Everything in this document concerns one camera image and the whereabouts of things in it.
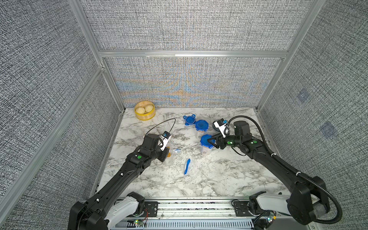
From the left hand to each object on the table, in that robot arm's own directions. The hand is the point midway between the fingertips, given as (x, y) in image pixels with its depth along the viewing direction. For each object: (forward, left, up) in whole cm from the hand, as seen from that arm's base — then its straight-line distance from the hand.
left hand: (168, 146), depth 80 cm
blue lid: (+17, -21, -3) cm, 27 cm away
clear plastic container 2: (+12, -19, -7) cm, 24 cm away
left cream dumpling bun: (+37, +23, -9) cm, 45 cm away
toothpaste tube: (+5, -5, -15) cm, 16 cm away
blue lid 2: (+3, -21, -1) cm, 21 cm away
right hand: (+3, -24, +5) cm, 24 cm away
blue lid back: (+32, -15, -16) cm, 39 cm away
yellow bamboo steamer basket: (+34, +18, -12) cm, 41 cm away
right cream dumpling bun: (+40, +17, -10) cm, 45 cm away
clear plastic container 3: (+1, -22, -9) cm, 24 cm away
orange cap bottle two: (-3, 0, -4) cm, 5 cm away
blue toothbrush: (-4, -11, -15) cm, 19 cm away
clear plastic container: (-5, 0, -9) cm, 10 cm away
